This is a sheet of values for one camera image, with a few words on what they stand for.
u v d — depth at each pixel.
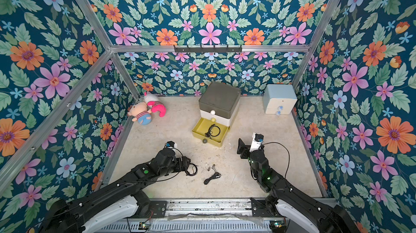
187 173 0.84
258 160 0.60
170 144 0.75
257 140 0.68
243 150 0.73
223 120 0.91
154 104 1.03
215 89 0.99
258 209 0.73
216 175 0.83
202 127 1.02
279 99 0.99
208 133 0.99
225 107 0.88
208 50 0.93
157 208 0.74
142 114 1.01
